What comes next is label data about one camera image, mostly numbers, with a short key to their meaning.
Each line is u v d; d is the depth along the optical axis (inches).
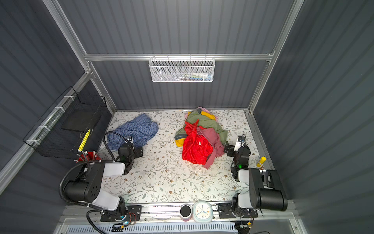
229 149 32.5
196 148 34.8
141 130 39.9
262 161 33.0
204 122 39.7
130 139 32.6
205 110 44.9
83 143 26.9
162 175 34.1
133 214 28.4
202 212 28.3
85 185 17.9
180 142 39.0
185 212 27.4
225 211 29.0
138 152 35.5
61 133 28.5
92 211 25.3
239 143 30.6
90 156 31.7
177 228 27.8
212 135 36.0
